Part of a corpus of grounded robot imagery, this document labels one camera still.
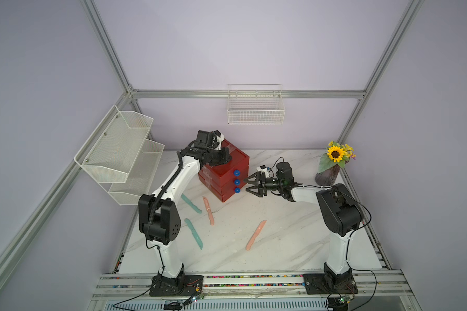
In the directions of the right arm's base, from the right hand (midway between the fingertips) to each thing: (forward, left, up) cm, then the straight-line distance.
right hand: (246, 187), depth 89 cm
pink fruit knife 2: (-7, +18, -12) cm, 23 cm away
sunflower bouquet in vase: (+7, -40, +12) cm, 42 cm away
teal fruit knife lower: (-16, +25, -13) cm, 32 cm away
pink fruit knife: (-16, -5, -13) cm, 21 cm away
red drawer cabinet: (+2, +9, +3) cm, 10 cm away
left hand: (+9, +7, +9) cm, 15 cm away
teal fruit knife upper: (-1, +28, -13) cm, 31 cm away
